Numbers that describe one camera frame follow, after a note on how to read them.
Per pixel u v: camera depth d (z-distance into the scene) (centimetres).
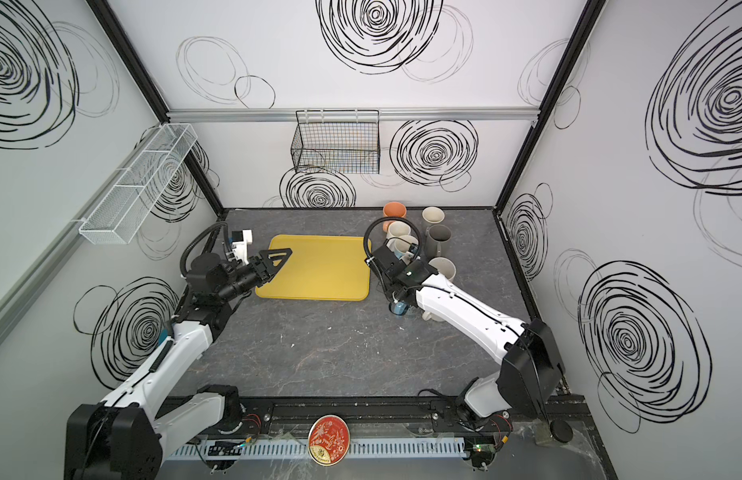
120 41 75
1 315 51
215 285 61
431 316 88
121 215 73
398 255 63
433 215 106
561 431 63
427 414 75
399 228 105
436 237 99
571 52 79
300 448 64
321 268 111
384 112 89
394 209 111
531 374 40
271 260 69
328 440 68
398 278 57
